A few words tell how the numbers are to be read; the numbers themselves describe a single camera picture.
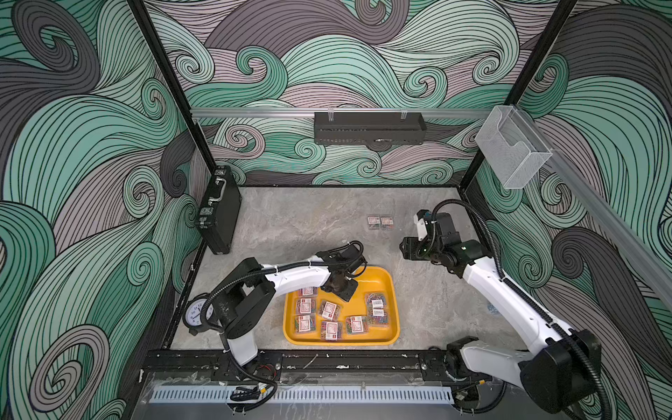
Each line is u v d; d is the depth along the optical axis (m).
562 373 0.37
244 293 0.49
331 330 0.78
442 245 0.60
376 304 0.83
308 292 0.86
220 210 0.86
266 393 0.69
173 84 0.86
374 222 1.06
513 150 0.78
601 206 0.60
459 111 0.95
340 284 0.75
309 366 0.74
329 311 0.81
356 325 0.79
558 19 0.73
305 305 0.82
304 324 0.79
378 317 0.81
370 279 0.91
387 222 1.04
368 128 0.94
